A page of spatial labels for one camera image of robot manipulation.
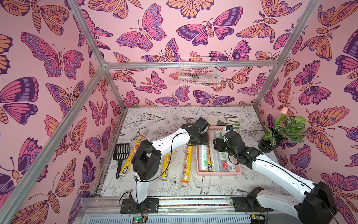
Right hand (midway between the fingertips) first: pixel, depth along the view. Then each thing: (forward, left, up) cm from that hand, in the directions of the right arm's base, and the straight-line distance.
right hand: (214, 142), depth 82 cm
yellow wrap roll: (-12, +3, -11) cm, 16 cm away
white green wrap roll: (-10, -11, -11) cm, 18 cm away
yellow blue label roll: (-6, +29, -11) cm, 32 cm away
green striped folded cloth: (+28, -8, -14) cm, 32 cm away
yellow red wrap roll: (-13, +16, -11) cm, 23 cm away
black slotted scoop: (-1, +61, -15) cm, 63 cm away
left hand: (+2, +3, -4) cm, 5 cm away
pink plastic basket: (-14, +8, -11) cm, 20 cm away
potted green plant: (+3, -38, +11) cm, 40 cm away
